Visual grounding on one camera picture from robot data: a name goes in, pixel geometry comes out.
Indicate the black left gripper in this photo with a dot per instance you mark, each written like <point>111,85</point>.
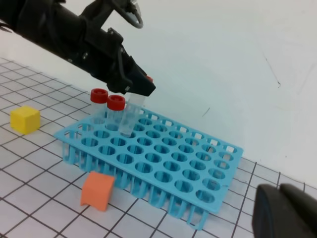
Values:
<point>99,54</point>

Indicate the white grid pattern cloth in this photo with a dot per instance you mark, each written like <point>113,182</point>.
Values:
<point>40,194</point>

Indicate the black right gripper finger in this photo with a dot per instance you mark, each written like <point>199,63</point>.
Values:
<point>284,212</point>

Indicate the orange foam cube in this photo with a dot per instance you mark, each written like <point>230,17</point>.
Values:
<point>97,191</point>

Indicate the yellow foam cube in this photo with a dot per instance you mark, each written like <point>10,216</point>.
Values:
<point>25,119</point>

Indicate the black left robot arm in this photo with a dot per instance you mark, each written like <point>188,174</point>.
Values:
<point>44,22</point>

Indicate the blue tube rack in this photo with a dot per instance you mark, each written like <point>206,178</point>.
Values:
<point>169,163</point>

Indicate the red capped tube left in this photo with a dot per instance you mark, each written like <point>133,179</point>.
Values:
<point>99,99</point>

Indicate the red capped tube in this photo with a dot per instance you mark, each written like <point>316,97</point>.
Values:
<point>115,107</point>
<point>99,99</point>

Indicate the clear tube red cap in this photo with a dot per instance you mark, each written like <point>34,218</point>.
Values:
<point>131,114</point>

